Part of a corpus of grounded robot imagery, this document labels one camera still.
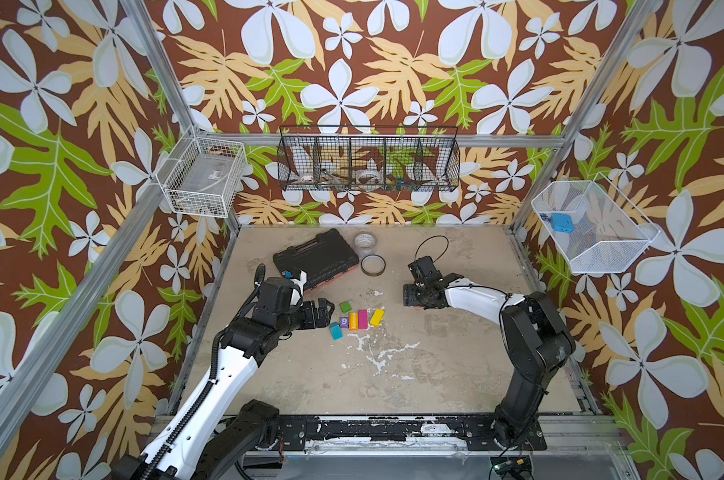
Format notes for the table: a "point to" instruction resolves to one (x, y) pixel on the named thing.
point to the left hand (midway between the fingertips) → (319, 303)
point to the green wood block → (345, 307)
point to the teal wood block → (336, 331)
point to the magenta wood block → (363, 319)
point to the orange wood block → (353, 321)
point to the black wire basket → (369, 158)
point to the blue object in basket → (562, 222)
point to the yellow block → (377, 317)
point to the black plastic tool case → (322, 257)
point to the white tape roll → (369, 177)
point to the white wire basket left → (203, 176)
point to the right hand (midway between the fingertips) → (411, 295)
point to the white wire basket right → (592, 224)
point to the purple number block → (344, 322)
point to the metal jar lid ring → (373, 265)
